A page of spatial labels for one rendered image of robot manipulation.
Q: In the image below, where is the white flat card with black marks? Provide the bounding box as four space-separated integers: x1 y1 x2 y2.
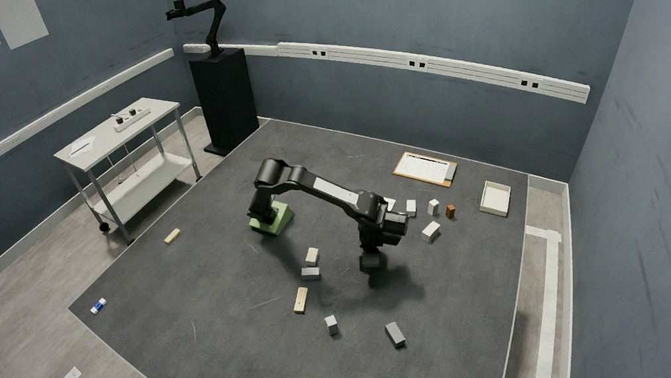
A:
384 198 396 211

